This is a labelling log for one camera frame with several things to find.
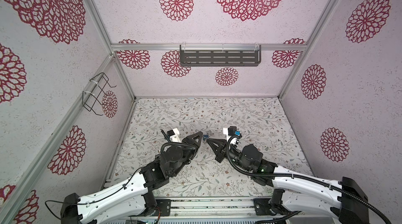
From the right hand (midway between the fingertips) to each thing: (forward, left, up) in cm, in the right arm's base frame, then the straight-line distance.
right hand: (208, 138), depth 66 cm
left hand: (+1, +2, 0) cm, 2 cm away
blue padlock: (+18, +2, -28) cm, 33 cm away
